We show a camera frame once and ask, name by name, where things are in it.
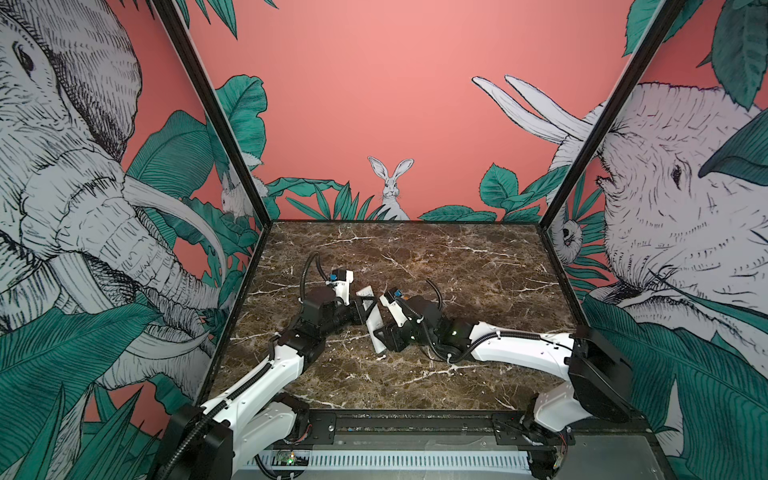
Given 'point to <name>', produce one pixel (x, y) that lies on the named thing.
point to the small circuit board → (290, 457)
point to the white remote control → (375, 320)
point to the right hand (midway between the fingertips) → (375, 329)
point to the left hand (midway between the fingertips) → (377, 297)
